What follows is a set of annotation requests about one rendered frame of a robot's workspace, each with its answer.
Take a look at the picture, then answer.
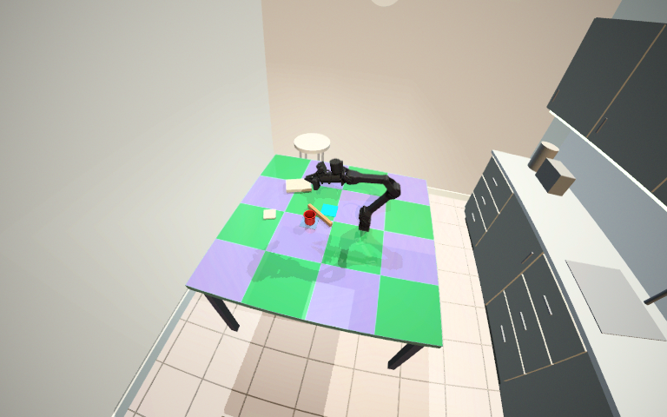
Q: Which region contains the cream rectangular block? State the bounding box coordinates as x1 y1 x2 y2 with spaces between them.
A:
286 178 312 193

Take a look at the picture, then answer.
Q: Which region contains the red cup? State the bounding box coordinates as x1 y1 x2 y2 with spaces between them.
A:
303 210 316 226

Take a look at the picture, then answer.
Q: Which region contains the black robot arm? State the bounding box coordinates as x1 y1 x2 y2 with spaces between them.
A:
316 159 401 232

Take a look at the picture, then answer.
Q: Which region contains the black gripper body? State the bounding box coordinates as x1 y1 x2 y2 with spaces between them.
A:
312 170 332 190

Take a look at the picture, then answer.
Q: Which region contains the white flat square block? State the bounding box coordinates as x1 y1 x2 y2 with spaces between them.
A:
263 209 276 220

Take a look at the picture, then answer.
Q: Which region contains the light wooden bar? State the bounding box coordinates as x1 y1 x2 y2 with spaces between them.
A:
307 203 333 227

